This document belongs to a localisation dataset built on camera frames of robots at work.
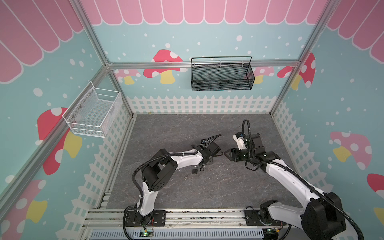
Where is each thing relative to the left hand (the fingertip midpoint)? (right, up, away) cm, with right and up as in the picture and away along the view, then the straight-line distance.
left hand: (205, 160), depth 94 cm
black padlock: (-6, -5, -5) cm, 9 cm away
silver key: (-12, -9, -7) cm, 16 cm away
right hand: (+12, +7, -11) cm, 18 cm away
